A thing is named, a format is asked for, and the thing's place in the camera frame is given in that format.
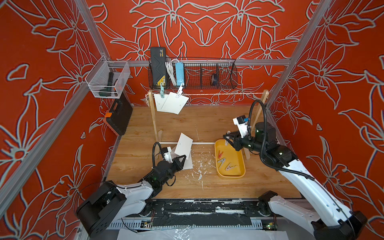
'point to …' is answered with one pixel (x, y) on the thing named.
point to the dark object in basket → (214, 79)
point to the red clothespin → (220, 155)
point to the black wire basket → (192, 73)
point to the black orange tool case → (118, 117)
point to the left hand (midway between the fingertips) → (187, 156)
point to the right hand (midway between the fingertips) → (222, 135)
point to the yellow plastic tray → (232, 156)
